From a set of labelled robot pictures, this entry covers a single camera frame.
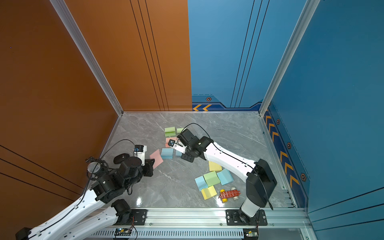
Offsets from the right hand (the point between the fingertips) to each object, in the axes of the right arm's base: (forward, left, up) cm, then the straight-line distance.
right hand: (186, 149), depth 82 cm
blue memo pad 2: (-13, -8, -15) cm, 21 cm away
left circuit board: (-36, +30, -16) cm, 50 cm away
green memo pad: (+22, +14, -12) cm, 29 cm away
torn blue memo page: (-7, +3, +9) cm, 12 cm away
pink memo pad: (-6, +15, -1) cm, 16 cm away
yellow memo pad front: (-19, -12, -14) cm, 26 cm away
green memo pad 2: (-11, -14, -14) cm, 23 cm away
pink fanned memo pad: (+16, +15, -13) cm, 25 cm away
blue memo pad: (+7, +14, -15) cm, 22 cm away
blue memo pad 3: (-10, -22, -14) cm, 28 cm away
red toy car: (-20, -21, -14) cm, 32 cm away
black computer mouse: (+1, +43, -13) cm, 45 cm away
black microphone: (-14, +40, +7) cm, 43 cm away
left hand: (-7, +15, +3) cm, 17 cm away
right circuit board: (-36, -32, -17) cm, 51 cm away
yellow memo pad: (-3, -16, -14) cm, 22 cm away
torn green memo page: (+25, +8, -13) cm, 29 cm away
